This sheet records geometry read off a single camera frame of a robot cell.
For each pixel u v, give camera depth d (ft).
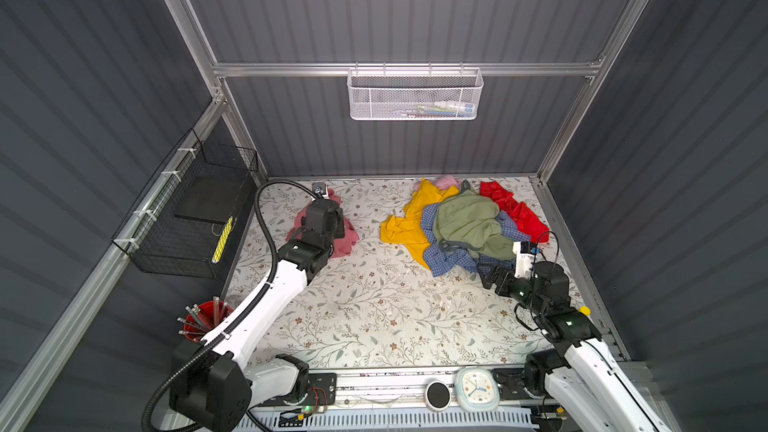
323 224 1.92
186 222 2.38
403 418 2.32
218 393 1.31
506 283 2.28
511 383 2.42
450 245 3.03
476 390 2.33
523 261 2.32
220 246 2.26
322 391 2.37
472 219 3.05
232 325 1.40
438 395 2.24
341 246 2.59
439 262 3.07
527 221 3.26
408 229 3.43
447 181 3.72
